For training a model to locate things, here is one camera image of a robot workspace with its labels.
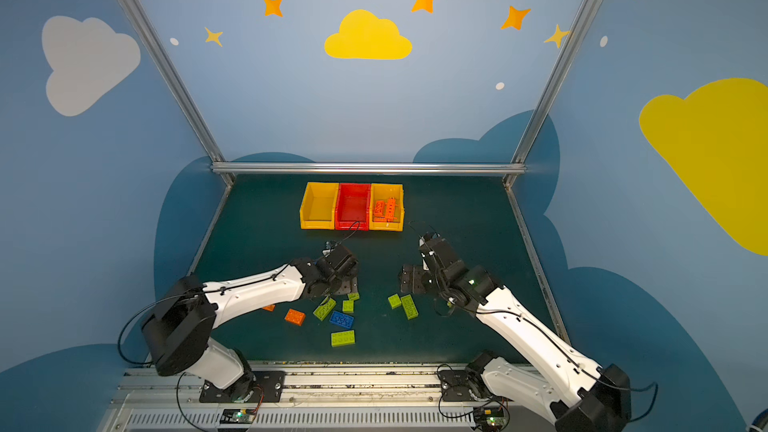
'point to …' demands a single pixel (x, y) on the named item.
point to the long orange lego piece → (391, 209)
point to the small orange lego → (379, 211)
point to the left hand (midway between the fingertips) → (349, 284)
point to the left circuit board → (237, 416)
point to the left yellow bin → (318, 208)
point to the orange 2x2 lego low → (294, 316)
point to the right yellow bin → (381, 192)
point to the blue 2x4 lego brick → (342, 320)
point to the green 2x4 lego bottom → (343, 338)
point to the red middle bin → (352, 209)
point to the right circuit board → (491, 419)
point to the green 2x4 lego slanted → (324, 309)
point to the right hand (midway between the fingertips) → (416, 273)
